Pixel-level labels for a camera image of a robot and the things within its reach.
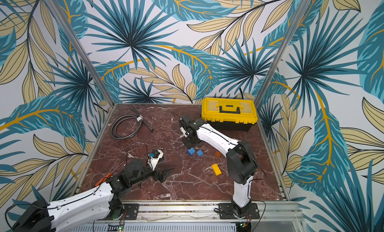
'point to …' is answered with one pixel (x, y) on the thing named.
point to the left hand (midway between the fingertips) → (167, 165)
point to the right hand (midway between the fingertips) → (191, 142)
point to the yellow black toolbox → (229, 114)
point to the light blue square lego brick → (199, 153)
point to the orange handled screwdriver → (106, 177)
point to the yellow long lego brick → (216, 170)
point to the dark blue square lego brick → (191, 151)
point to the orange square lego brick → (218, 154)
